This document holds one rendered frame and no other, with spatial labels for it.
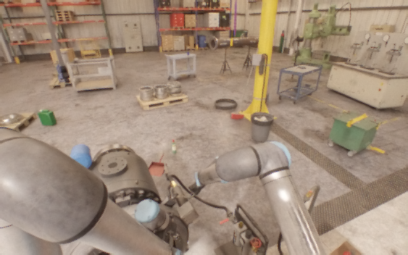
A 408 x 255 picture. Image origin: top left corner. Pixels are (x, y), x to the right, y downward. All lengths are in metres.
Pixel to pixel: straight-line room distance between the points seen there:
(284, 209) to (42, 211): 0.64
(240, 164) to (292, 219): 0.24
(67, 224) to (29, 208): 0.05
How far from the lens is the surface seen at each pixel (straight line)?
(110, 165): 1.72
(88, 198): 0.35
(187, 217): 1.41
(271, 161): 0.76
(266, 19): 4.16
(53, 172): 0.35
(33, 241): 0.52
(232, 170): 0.74
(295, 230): 0.75
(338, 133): 3.85
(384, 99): 6.33
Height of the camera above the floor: 1.90
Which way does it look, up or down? 28 degrees down
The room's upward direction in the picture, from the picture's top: 1 degrees counter-clockwise
